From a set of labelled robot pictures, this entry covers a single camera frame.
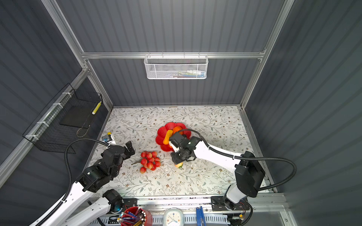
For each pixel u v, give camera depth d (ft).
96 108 2.67
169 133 3.25
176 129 3.23
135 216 2.04
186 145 2.03
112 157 1.69
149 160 2.77
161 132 3.33
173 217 2.24
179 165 2.47
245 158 1.46
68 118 2.45
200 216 2.26
